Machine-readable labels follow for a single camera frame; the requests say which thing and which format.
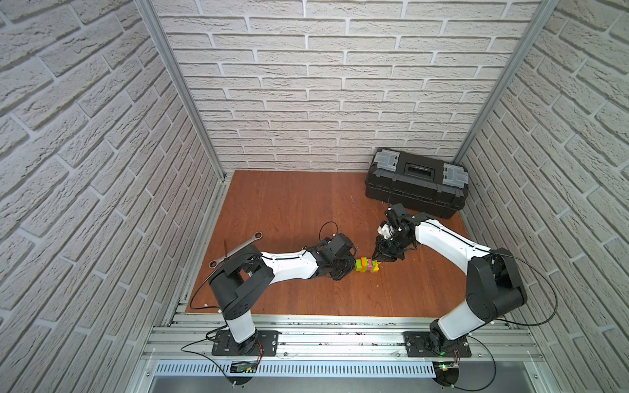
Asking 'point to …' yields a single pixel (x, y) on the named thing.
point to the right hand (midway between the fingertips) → (377, 257)
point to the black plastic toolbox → (427, 186)
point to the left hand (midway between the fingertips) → (362, 263)
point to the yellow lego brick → (377, 268)
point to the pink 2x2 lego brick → (368, 267)
